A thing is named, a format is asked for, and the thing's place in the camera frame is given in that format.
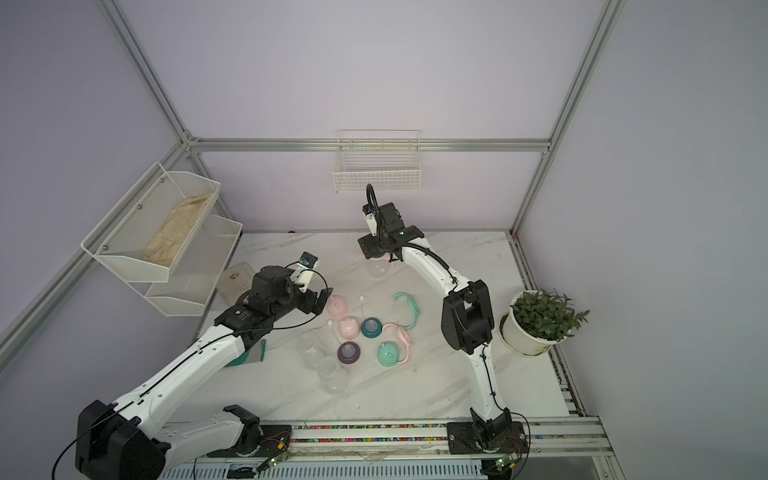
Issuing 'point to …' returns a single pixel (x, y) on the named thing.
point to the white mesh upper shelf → (143, 236)
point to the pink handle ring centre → (405, 337)
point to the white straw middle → (362, 297)
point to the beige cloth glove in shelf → (164, 246)
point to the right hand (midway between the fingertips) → (378, 242)
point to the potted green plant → (538, 319)
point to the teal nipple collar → (371, 328)
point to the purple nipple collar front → (349, 352)
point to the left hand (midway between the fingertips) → (313, 285)
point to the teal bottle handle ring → (414, 305)
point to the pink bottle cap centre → (349, 327)
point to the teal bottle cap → (388, 353)
